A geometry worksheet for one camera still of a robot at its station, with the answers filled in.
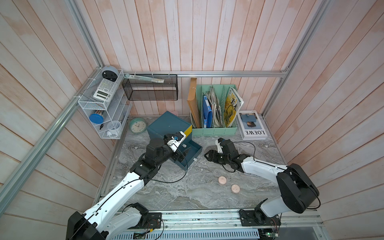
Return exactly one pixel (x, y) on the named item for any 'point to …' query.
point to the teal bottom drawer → (191, 150)
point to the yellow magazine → (234, 102)
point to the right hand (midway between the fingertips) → (207, 155)
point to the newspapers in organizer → (216, 108)
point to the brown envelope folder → (192, 101)
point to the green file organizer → (221, 90)
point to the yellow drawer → (188, 131)
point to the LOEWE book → (251, 126)
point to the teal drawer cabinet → (169, 123)
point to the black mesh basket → (151, 87)
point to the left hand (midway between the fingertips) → (182, 142)
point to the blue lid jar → (96, 118)
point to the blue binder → (207, 113)
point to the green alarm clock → (137, 125)
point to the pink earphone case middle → (222, 180)
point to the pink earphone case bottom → (235, 188)
